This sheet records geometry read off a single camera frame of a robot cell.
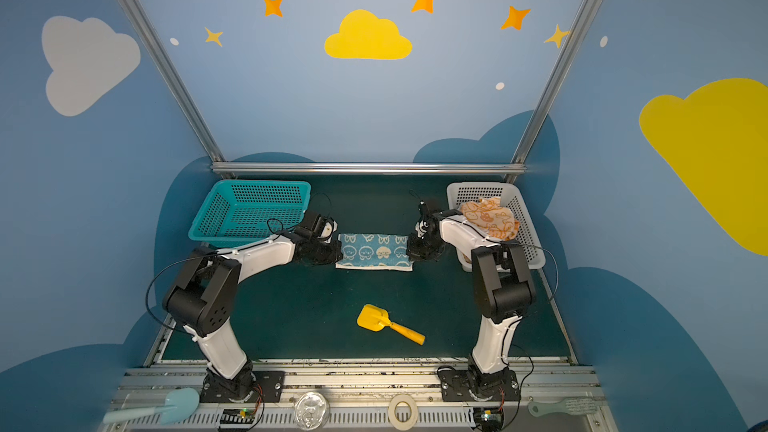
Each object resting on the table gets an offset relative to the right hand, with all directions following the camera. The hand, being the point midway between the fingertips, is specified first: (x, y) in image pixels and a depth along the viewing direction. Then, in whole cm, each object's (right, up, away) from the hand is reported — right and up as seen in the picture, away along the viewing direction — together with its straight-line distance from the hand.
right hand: (412, 254), depth 94 cm
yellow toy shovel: (-11, -17, -10) cm, 23 cm away
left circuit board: (-45, -37, -21) cm, 62 cm away
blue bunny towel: (-12, 0, +4) cm, 13 cm away
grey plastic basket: (+19, +20, +14) cm, 31 cm away
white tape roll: (-3, -36, -25) cm, 44 cm away
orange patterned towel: (+29, +13, +10) cm, 33 cm away
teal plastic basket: (-63, +13, +17) cm, 66 cm away
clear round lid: (-25, -31, -28) cm, 49 cm away
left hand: (-23, 0, +1) cm, 23 cm away
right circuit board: (+17, -38, -21) cm, 47 cm away
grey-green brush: (+37, -34, -23) cm, 55 cm away
